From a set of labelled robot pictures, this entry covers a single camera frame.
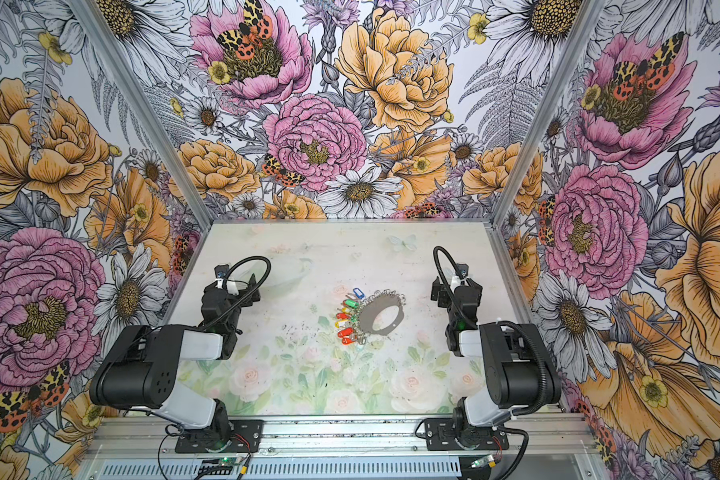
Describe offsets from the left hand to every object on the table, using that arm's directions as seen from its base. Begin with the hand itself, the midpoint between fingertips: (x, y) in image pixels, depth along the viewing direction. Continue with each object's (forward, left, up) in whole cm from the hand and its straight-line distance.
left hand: (239, 283), depth 93 cm
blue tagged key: (+2, -36, -9) cm, 37 cm away
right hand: (-1, -66, 0) cm, 66 cm away
